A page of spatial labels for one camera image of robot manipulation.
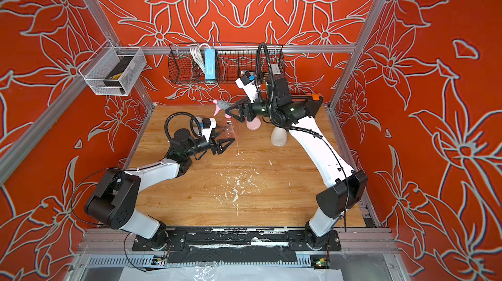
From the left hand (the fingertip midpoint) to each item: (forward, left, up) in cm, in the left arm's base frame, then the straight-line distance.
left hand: (230, 133), depth 79 cm
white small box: (+33, -18, +9) cm, 39 cm away
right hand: (-1, 0, +16) cm, 16 cm away
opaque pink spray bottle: (+20, -10, -18) cm, 29 cm away
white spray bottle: (+11, -22, -15) cm, 29 cm away
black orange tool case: (+26, -39, -5) cm, 48 cm away
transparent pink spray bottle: (+2, +1, -1) cm, 3 cm away
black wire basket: (+38, +26, +10) cm, 47 cm away
